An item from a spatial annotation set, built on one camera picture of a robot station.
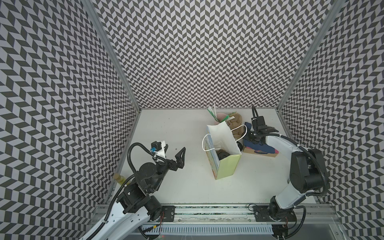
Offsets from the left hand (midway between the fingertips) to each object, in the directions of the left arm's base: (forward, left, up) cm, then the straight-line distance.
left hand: (176, 148), depth 67 cm
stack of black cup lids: (+16, -37, -27) cm, 49 cm away
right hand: (+18, -39, -20) cm, 47 cm away
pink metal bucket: (+33, -24, -16) cm, 44 cm away
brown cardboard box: (+12, -41, -25) cm, 49 cm away
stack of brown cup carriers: (+33, -35, -22) cm, 53 cm away
